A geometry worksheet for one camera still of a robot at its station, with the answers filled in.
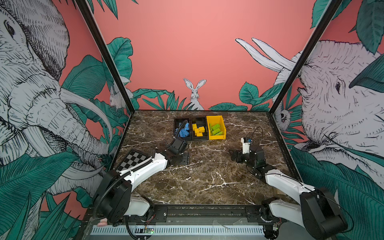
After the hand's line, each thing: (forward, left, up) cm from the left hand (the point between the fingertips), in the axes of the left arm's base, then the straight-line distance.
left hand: (185, 155), depth 86 cm
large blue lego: (+21, +1, -6) cm, 22 cm away
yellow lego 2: (+23, -11, -6) cm, 27 cm away
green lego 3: (+25, -18, -6) cm, 31 cm away
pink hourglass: (-31, +38, -4) cm, 50 cm away
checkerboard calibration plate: (+3, +32, -5) cm, 32 cm away
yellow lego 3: (+22, -8, -6) cm, 24 cm away
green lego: (+21, -22, -6) cm, 31 cm away
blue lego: (+24, -1, -3) cm, 25 cm away
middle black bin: (+35, -12, -10) cm, 38 cm away
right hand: (+3, -29, +2) cm, 30 cm away
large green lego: (+26, -22, -6) cm, 35 cm away
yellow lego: (+27, -6, -7) cm, 29 cm away
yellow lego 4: (+20, -10, -7) cm, 23 cm away
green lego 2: (+20, -24, -6) cm, 32 cm away
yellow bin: (+32, -22, -6) cm, 39 cm away
